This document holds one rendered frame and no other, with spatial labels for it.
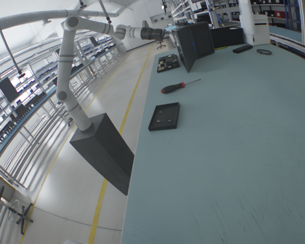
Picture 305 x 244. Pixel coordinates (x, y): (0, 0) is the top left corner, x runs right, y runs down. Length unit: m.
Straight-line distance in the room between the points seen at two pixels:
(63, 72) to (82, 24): 0.29
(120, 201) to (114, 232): 0.34
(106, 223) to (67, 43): 1.54
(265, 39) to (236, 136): 0.90
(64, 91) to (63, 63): 0.16
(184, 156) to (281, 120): 0.27
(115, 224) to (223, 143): 1.35
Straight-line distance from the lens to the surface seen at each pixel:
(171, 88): 0.55
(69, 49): 0.87
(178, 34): 0.66
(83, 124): 0.96
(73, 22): 0.86
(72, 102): 0.94
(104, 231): 1.59
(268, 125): 0.39
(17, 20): 4.43
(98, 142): 0.90
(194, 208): 0.27
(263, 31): 1.13
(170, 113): 0.44
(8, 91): 3.77
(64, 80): 0.87
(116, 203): 1.60
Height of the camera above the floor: 1.26
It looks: 35 degrees down
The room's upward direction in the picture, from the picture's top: 24 degrees counter-clockwise
